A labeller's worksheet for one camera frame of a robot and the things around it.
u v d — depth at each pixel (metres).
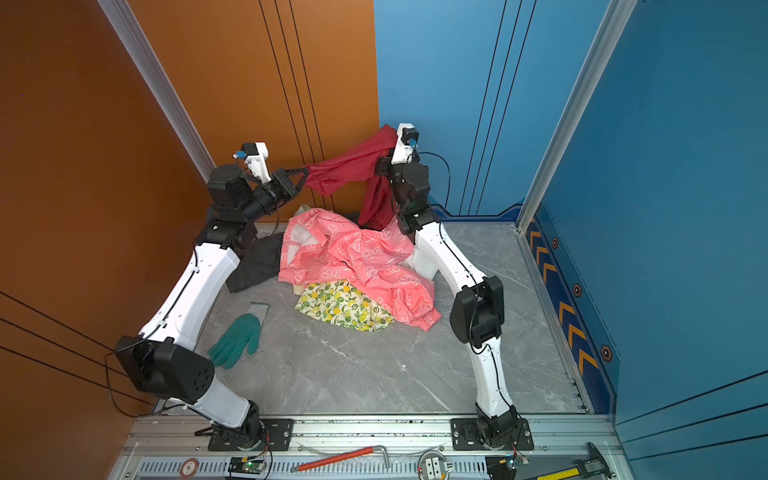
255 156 0.63
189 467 0.70
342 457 0.71
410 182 0.60
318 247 1.01
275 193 0.62
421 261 1.03
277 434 0.74
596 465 0.69
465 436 0.72
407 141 0.63
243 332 0.90
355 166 0.68
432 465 0.63
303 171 0.70
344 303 0.93
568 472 0.68
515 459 0.69
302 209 1.11
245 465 0.71
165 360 0.41
